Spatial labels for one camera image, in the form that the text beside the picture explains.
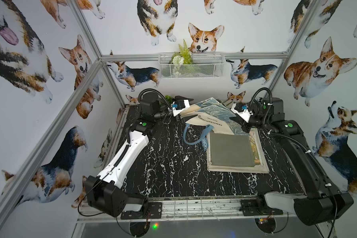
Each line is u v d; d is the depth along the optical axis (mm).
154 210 734
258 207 690
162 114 583
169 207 751
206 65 924
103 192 385
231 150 921
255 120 598
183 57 819
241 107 577
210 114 690
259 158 884
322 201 371
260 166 858
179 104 517
